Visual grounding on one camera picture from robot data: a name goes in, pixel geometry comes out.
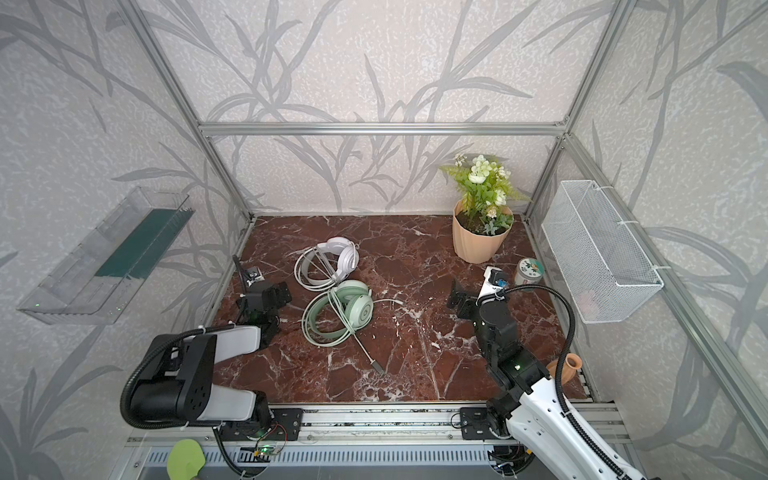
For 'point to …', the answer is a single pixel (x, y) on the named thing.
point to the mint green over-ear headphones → (354, 299)
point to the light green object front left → (186, 459)
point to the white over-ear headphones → (333, 260)
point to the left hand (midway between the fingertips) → (269, 278)
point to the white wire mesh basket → (609, 276)
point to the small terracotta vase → (571, 363)
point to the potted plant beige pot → (482, 218)
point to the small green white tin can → (529, 272)
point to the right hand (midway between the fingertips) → (471, 273)
